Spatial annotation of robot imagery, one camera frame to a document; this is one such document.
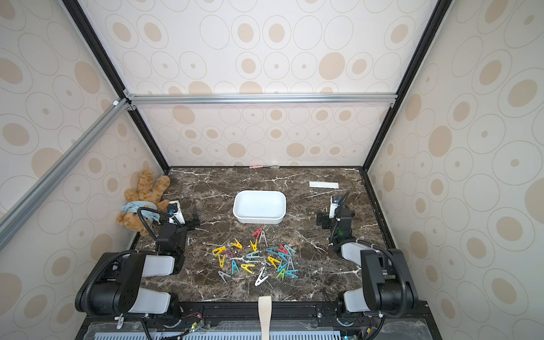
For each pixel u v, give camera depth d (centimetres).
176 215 74
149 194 99
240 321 73
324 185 113
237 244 90
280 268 84
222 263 85
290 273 83
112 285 44
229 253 87
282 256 87
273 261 85
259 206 103
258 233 94
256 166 121
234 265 84
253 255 87
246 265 85
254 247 90
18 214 52
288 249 89
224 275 83
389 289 43
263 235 93
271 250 89
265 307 76
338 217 70
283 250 88
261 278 81
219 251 88
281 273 83
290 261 85
